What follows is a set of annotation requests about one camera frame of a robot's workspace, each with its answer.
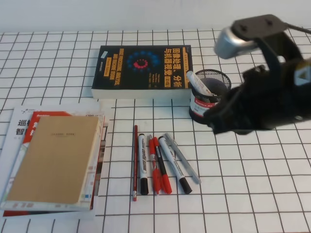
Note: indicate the white booklet with Chinese text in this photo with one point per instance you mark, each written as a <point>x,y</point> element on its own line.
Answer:
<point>10,158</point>

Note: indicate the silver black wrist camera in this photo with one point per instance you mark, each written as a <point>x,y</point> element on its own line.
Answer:
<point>239,38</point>

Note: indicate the white marker in holder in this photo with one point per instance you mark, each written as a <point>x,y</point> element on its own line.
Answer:
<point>197,84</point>

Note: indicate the grey pen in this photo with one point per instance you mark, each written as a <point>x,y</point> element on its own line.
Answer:
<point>172,143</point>

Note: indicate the black mesh pen holder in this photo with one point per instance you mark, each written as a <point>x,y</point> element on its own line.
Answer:
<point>218,83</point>

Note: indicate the black pen red cap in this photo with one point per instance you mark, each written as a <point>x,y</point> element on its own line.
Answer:
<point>163,173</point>

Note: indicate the red pencil with eraser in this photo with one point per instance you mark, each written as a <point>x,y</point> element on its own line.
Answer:
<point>135,181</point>

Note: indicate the brown kraft notebook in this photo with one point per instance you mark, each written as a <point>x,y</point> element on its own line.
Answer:
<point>54,167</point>

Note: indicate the red gel pen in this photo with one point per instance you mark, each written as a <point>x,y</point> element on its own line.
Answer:
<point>155,172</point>

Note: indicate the white whiteboard marker black cap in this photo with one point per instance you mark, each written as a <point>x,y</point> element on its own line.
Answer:
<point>144,190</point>

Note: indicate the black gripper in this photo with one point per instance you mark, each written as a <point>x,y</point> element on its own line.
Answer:
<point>269,98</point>

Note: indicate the red white magazine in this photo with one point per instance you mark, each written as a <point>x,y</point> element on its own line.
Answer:
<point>43,116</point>

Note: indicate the thick black textbook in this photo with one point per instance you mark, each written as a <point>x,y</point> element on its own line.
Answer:
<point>142,72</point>

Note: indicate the colourful book under notebook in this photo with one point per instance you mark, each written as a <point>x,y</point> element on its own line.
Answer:
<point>93,167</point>

